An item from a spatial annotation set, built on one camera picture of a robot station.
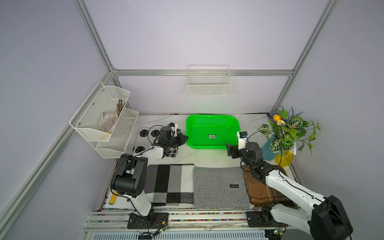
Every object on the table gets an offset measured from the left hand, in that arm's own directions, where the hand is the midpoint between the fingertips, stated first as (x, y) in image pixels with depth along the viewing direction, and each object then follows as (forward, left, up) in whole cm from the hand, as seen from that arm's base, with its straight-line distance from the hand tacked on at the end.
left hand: (187, 138), depth 93 cm
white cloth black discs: (+6, +30, -7) cm, 31 cm away
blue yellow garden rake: (-34, +39, -9) cm, 52 cm away
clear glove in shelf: (-2, +42, +19) cm, 46 cm away
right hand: (-8, -27, +5) cm, 28 cm away
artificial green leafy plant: (-11, -48, +23) cm, 54 cm away
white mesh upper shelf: (-2, +47, +20) cm, 51 cm away
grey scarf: (-28, -19, -7) cm, 35 cm away
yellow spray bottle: (-8, -66, -13) cm, 67 cm away
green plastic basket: (+12, -17, -8) cm, 22 cm away
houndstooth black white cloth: (-6, +10, -7) cm, 14 cm away
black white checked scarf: (-26, +9, -9) cm, 29 cm away
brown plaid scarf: (-32, -40, -8) cm, 52 cm away
